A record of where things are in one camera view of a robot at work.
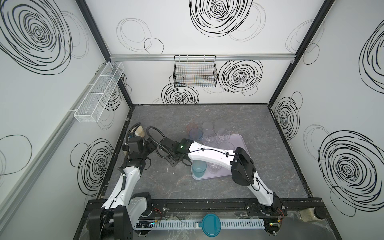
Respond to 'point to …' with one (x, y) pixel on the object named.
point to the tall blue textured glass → (196, 134)
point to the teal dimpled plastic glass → (199, 167)
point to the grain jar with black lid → (313, 213)
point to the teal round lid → (211, 224)
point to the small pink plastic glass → (191, 126)
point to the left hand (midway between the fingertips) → (151, 141)
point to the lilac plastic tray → (222, 142)
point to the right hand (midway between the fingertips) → (171, 157)
